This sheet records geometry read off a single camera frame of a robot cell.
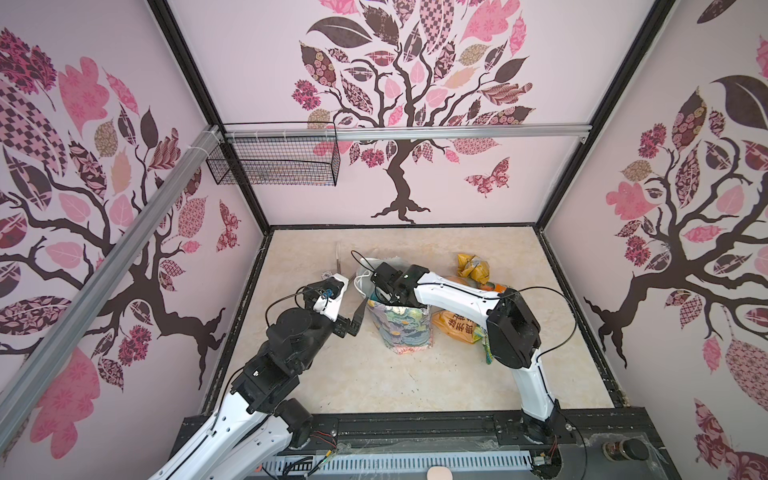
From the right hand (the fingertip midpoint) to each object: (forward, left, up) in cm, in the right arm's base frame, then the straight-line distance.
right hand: (400, 307), depth 91 cm
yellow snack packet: (+13, -25, +2) cm, 29 cm away
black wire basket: (+63, +49, +12) cm, 81 cm away
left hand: (-9, +12, +23) cm, 27 cm away
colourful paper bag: (-12, -1, +11) cm, 16 cm away
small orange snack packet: (+8, -31, -2) cm, 32 cm away
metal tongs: (+22, +23, -3) cm, 32 cm away
